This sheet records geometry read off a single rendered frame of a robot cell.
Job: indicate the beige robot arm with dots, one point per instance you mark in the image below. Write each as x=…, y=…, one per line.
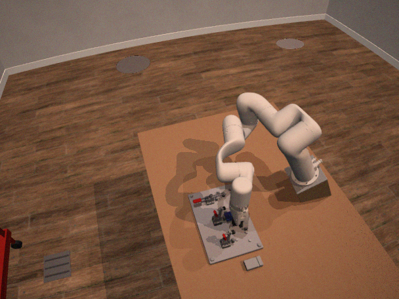
x=295, y=131

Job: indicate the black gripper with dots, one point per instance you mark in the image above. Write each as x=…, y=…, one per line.
x=239, y=217

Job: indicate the black toggle clamp with red handle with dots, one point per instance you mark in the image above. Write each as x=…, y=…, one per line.
x=225, y=241

